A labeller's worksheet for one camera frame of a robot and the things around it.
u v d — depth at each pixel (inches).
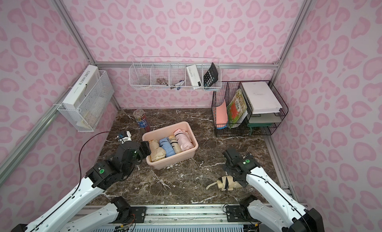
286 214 15.8
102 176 18.3
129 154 20.3
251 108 34.1
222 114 44.8
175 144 35.5
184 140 34.6
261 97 36.6
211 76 36.0
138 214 29.0
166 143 36.3
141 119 35.9
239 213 28.7
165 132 36.0
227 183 30.8
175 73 38.5
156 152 33.0
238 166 21.4
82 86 27.7
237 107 39.9
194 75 36.1
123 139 23.8
